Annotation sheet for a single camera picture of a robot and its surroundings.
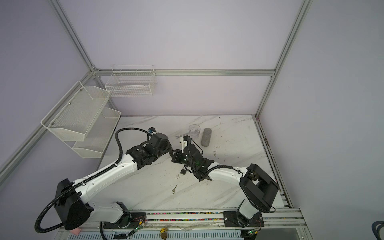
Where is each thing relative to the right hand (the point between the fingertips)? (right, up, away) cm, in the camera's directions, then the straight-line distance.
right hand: (167, 153), depth 78 cm
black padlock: (+7, -13, +12) cm, 20 cm away
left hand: (0, +4, +2) cm, 5 cm away
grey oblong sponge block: (+23, +7, +26) cm, 35 cm away
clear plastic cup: (+14, +12, +31) cm, 36 cm away
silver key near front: (+3, -22, +6) cm, 23 cm away
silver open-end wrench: (+5, +8, +30) cm, 31 cm away
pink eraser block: (-41, -36, -9) cm, 55 cm away
